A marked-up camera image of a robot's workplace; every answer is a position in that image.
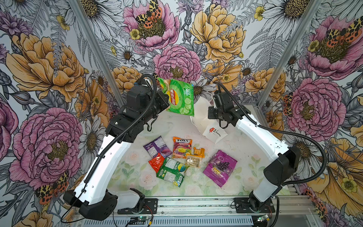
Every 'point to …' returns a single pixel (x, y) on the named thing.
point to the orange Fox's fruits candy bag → (181, 147)
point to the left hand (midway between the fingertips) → (170, 101)
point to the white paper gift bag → (211, 128)
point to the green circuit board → (139, 220)
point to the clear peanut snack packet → (193, 160)
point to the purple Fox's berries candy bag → (158, 146)
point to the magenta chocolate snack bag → (220, 167)
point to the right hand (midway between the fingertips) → (211, 115)
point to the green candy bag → (173, 171)
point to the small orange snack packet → (199, 152)
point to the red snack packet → (156, 162)
